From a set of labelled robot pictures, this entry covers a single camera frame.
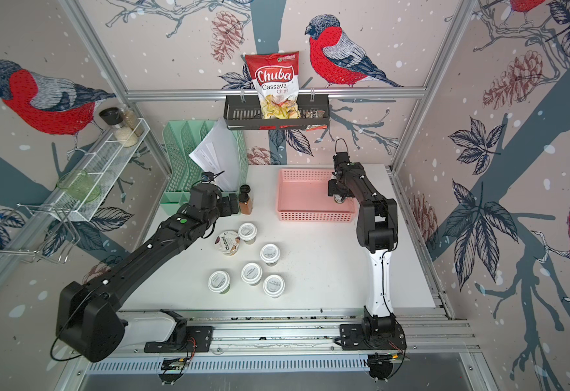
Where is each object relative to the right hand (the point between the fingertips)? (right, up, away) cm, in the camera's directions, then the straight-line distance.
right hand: (339, 190), depth 105 cm
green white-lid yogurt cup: (-1, -4, -2) cm, 4 cm away
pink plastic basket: (-16, -3, -5) cm, 17 cm away
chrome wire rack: (-90, -17, -37) cm, 99 cm away
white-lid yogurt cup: (-38, -16, -14) cm, 44 cm away
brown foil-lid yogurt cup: (-45, -20, -15) cm, 52 cm away
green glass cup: (-82, +2, -37) cm, 90 cm away
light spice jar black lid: (-41, +1, -5) cm, 41 cm away
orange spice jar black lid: (-40, -5, -7) cm, 41 cm away
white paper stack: (-51, +14, -8) cm, 53 cm away
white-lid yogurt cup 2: (-29, -23, -20) cm, 42 cm away
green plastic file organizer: (-68, +23, -4) cm, 72 cm away
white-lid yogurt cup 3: (-35, -28, -25) cm, 51 cm away
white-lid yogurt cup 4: (-45, -31, -26) cm, 60 cm away
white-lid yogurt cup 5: (-27, -31, -27) cm, 49 cm away
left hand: (-43, -1, -23) cm, 48 cm away
